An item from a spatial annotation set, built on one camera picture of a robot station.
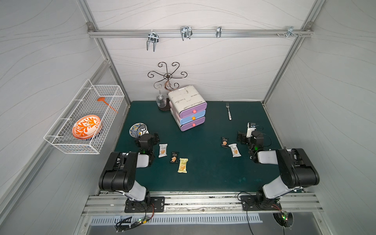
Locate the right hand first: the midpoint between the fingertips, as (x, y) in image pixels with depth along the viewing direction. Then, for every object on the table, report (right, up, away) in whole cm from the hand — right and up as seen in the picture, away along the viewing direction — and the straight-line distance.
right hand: (247, 131), depth 95 cm
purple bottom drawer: (-38, +4, +4) cm, 39 cm away
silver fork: (-8, +18, +24) cm, 31 cm away
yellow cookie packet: (-42, -19, -9) cm, 48 cm away
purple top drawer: (-36, +14, -5) cm, 39 cm away
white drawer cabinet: (-40, +15, -8) cm, 43 cm away
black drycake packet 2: (-48, -15, -6) cm, 51 cm away
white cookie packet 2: (-55, -12, -4) cm, 57 cm away
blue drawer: (-31, +11, +1) cm, 33 cm away
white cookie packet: (-9, -12, -2) cm, 15 cm away
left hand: (-66, -1, -2) cm, 66 cm away
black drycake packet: (-15, -7, +2) cm, 16 cm away
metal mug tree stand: (-54, +36, -2) cm, 65 cm away
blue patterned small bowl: (-78, 0, +5) cm, 78 cm away
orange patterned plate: (-84, +5, -31) cm, 90 cm away
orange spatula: (-86, +19, -17) cm, 90 cm away
